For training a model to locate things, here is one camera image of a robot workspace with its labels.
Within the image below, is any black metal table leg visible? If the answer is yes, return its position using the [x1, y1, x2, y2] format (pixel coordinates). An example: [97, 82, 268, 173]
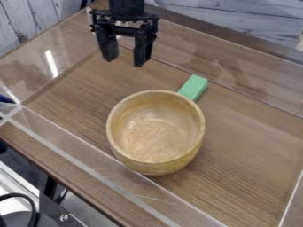
[44, 176, 57, 199]

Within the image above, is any black base with screw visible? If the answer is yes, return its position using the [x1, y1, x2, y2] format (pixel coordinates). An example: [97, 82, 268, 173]
[37, 195, 88, 227]

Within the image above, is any brown wooden bowl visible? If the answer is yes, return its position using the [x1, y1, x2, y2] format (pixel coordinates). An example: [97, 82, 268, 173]
[107, 90, 205, 176]

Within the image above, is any clear acrylic tray enclosure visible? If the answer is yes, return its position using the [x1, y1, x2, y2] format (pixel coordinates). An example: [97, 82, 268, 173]
[0, 10, 303, 227]

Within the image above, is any black cable loop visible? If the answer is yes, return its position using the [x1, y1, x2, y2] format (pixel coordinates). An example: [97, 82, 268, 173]
[0, 192, 41, 227]

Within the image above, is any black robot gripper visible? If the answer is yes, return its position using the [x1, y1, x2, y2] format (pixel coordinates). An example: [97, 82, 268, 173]
[89, 0, 160, 67]

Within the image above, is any green rectangular block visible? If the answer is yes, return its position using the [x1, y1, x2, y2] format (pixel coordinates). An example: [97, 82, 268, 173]
[177, 74, 208, 101]

